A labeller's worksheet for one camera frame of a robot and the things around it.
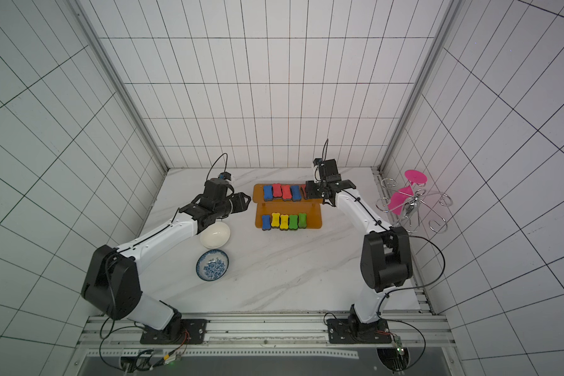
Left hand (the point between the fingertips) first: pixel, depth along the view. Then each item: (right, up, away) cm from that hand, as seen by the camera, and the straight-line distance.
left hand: (245, 203), depth 87 cm
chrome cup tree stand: (+56, +1, -15) cm, 58 cm away
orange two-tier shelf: (+27, -3, +18) cm, 33 cm away
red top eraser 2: (+16, +4, +3) cm, 17 cm away
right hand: (+23, +6, +5) cm, 24 cm away
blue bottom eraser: (+8, -8, +10) cm, 15 cm away
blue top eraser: (+9, +4, +3) cm, 10 cm away
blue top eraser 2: (+20, +4, +3) cm, 20 cm away
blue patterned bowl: (-12, -23, -1) cm, 26 cm away
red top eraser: (+12, +4, +3) cm, 13 cm away
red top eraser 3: (+23, +5, +5) cm, 24 cm away
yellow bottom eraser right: (+15, -9, +10) cm, 20 cm away
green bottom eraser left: (+19, -9, +10) cm, 23 cm away
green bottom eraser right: (+23, -8, +10) cm, 26 cm away
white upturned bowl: (-12, -13, +3) cm, 18 cm away
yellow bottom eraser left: (+11, -8, +10) cm, 17 cm away
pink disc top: (+61, +10, -8) cm, 62 cm away
